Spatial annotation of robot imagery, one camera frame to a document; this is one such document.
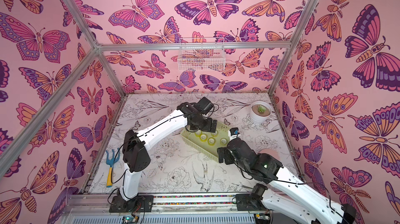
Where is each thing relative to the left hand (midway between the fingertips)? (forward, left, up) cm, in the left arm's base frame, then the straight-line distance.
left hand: (211, 128), depth 83 cm
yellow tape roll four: (+2, +4, -13) cm, 14 cm away
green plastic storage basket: (-9, 0, -9) cm, 13 cm away
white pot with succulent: (+15, -31, -4) cm, 34 cm away
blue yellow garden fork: (-13, +57, -16) cm, 60 cm away
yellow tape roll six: (-1, -1, -14) cm, 14 cm away
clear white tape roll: (-7, +6, +7) cm, 12 cm away
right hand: (-14, -5, +3) cm, 15 cm away
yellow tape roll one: (-1, -8, -14) cm, 16 cm away
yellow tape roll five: (+4, -3, -14) cm, 15 cm away
